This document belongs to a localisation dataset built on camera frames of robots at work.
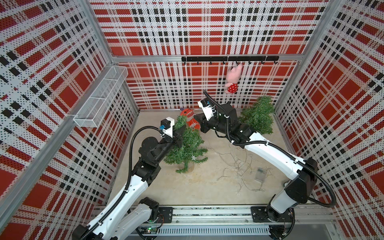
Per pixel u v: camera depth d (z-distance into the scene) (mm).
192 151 738
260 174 869
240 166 908
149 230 693
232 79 934
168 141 583
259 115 813
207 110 603
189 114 1073
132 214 565
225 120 522
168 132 572
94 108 905
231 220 734
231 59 903
